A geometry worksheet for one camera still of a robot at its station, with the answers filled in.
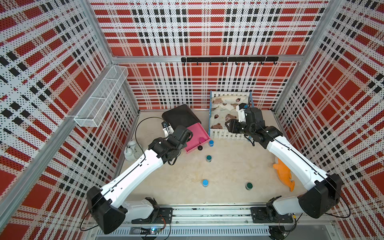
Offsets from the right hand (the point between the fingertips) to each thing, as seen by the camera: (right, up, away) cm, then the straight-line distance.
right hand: (231, 122), depth 78 cm
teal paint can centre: (-11, -22, +14) cm, 29 cm away
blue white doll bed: (0, -8, +23) cm, 24 cm away
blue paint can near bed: (-9, -14, +21) cm, 26 cm away
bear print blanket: (+1, +11, +32) cm, 34 cm away
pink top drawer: (-17, -9, +13) cm, 23 cm away
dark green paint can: (+11, -35, +2) cm, 36 cm away
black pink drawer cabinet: (-28, +5, +18) cm, 34 cm away
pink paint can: (-16, -10, +10) cm, 21 cm away
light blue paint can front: (-14, -34, +4) cm, 37 cm away
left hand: (-27, -9, -1) cm, 29 cm away
